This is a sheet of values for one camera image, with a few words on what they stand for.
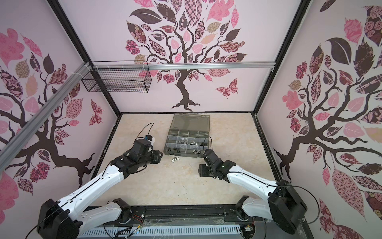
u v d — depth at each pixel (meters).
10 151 0.50
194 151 0.97
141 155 0.60
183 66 0.93
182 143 1.00
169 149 0.98
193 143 1.00
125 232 0.72
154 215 0.75
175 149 0.98
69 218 0.40
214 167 0.63
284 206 0.41
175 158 0.93
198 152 0.96
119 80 1.22
